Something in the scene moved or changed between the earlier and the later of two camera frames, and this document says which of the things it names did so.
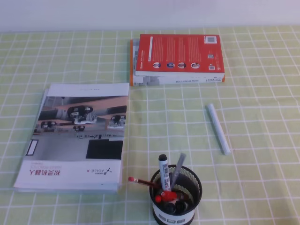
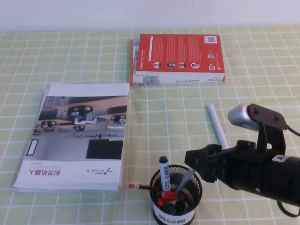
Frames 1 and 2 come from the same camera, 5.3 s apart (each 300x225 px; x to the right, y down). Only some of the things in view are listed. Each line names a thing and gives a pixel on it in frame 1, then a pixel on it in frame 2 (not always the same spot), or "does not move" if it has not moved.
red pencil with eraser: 131,178 -> 132,185
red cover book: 179,55 does not move
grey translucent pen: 177,169 -> 184,179
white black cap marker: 163,161 does not move
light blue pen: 220,131 does not move
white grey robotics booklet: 77,144 does not move
